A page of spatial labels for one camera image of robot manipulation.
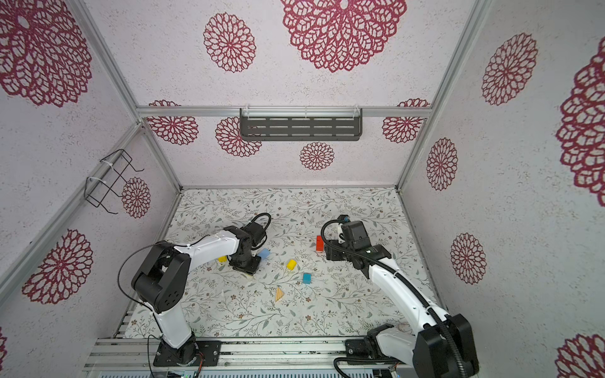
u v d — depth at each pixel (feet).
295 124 3.14
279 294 2.80
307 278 2.90
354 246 2.05
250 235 2.35
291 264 3.02
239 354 2.47
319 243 3.22
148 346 2.35
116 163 2.67
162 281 1.58
